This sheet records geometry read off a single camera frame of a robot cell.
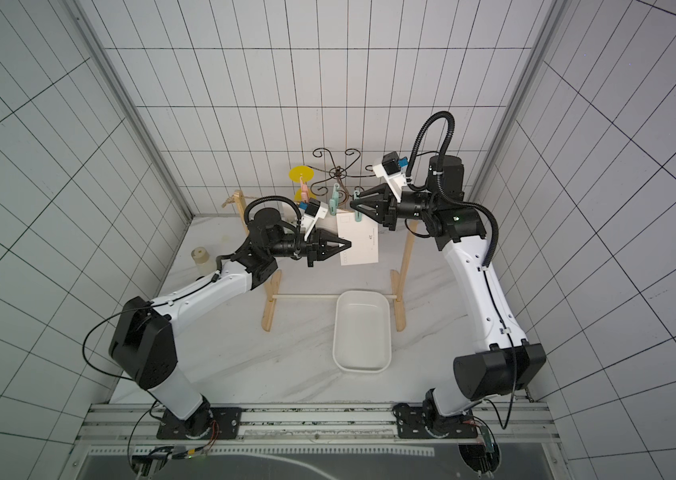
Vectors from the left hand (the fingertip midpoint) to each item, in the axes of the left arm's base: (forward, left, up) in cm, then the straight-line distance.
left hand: (346, 248), depth 69 cm
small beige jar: (+13, +47, -22) cm, 54 cm away
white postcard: (0, -4, +4) cm, 5 cm away
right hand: (+6, -3, +12) cm, 13 cm away
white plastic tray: (-8, -5, -31) cm, 33 cm away
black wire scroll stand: (+30, +2, -1) cm, 30 cm away
